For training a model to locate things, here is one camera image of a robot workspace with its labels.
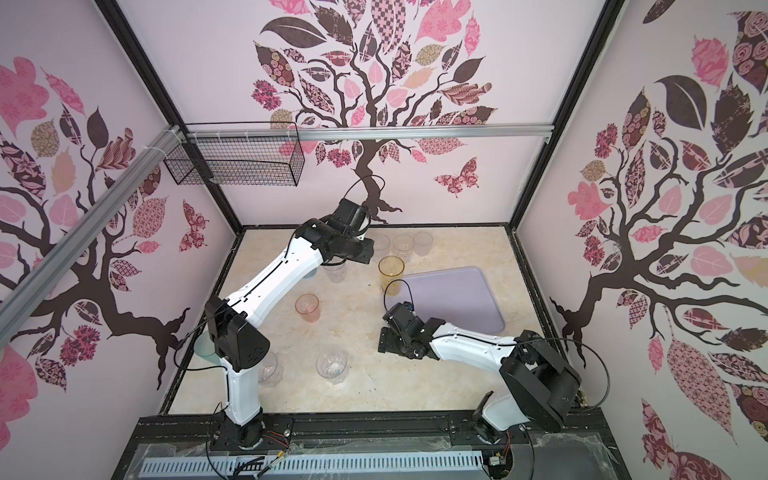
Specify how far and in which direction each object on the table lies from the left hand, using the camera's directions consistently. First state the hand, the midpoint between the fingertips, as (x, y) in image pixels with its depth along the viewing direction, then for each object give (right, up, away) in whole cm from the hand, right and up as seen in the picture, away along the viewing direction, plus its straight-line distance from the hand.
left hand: (364, 253), depth 83 cm
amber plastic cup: (+8, -6, +23) cm, 25 cm away
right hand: (+7, -26, +3) cm, 27 cm away
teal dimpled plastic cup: (-45, -27, -1) cm, 52 cm away
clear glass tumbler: (+12, +3, +17) cm, 21 cm away
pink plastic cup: (-19, -17, +11) cm, 28 cm away
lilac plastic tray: (+32, -15, +18) cm, 40 cm away
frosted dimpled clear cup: (+19, +4, +22) cm, 30 cm away
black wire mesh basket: (-33, +33, +12) cm, 48 cm away
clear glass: (-10, -33, +2) cm, 34 cm away
